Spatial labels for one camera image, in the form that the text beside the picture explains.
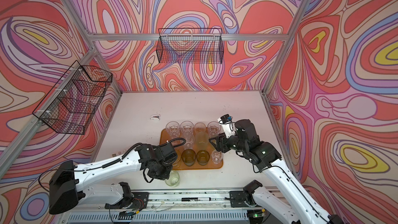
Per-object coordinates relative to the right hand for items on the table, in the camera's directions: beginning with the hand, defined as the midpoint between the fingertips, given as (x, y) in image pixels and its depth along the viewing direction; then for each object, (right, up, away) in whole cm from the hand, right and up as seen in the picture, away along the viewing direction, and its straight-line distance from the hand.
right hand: (216, 141), depth 70 cm
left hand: (-22, -19, +4) cm, 29 cm away
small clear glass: (+2, -12, +16) cm, 20 cm away
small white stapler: (-38, +9, +33) cm, 51 cm away
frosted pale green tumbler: (-6, -4, +21) cm, 22 cm away
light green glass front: (-21, -22, +8) cm, 31 cm away
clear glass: (-16, +1, +26) cm, 31 cm away
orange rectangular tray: (-30, -2, +23) cm, 38 cm away
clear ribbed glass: (+1, +2, +25) cm, 26 cm away
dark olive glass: (-14, -11, +12) cm, 21 cm away
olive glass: (-6, -12, +14) cm, 20 cm away
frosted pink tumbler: (-8, +3, +24) cm, 25 cm away
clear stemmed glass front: (-25, +3, +25) cm, 35 cm away
